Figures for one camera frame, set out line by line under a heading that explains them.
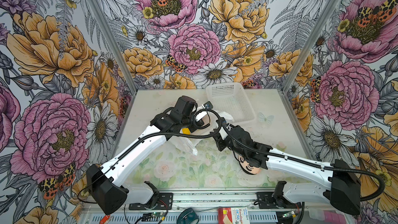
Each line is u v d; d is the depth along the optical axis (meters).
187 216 0.63
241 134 0.59
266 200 0.74
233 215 0.67
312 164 0.46
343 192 0.39
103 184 0.38
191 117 0.61
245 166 0.78
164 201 0.74
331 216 0.69
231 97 1.15
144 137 0.45
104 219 0.70
